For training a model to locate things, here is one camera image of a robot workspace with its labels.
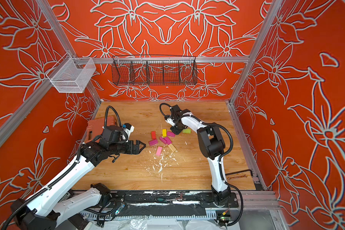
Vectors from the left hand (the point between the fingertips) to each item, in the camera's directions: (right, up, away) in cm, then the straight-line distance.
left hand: (140, 143), depth 74 cm
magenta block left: (+4, -3, +21) cm, 21 cm away
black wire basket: (+5, +47, +26) cm, 54 cm away
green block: (+27, +4, +23) cm, 36 cm away
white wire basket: (-50, +42, +18) cm, 67 cm away
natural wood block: (+17, -6, +18) cm, 26 cm away
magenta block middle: (+11, -2, +21) cm, 24 cm away
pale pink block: (+9, -8, +16) cm, 20 cm away
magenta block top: (+15, +2, +25) cm, 29 cm away
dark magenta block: (+15, -3, +21) cm, 26 cm away
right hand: (+21, +6, +25) cm, 33 cm away
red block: (+4, +1, +25) cm, 25 cm away
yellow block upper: (+12, +3, +24) cm, 27 cm away
